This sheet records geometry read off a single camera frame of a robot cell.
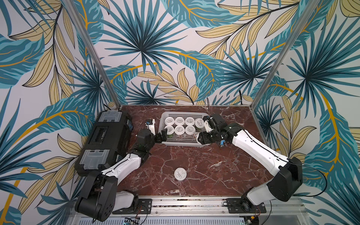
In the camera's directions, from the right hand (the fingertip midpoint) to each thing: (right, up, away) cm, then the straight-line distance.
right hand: (203, 137), depth 81 cm
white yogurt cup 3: (-6, +9, +19) cm, 22 cm away
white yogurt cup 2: (-14, +9, +19) cm, 25 cm away
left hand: (-25, +4, +5) cm, 26 cm away
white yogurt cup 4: (-20, +3, +14) cm, 25 cm away
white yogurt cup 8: (-13, -21, -1) cm, 24 cm away
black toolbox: (-53, 0, -1) cm, 53 cm away
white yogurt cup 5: (-14, +3, +14) cm, 20 cm away
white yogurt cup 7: (-3, 0, -2) cm, 4 cm away
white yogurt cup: (-21, +9, +18) cm, 29 cm away
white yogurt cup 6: (-6, +3, +15) cm, 16 cm away
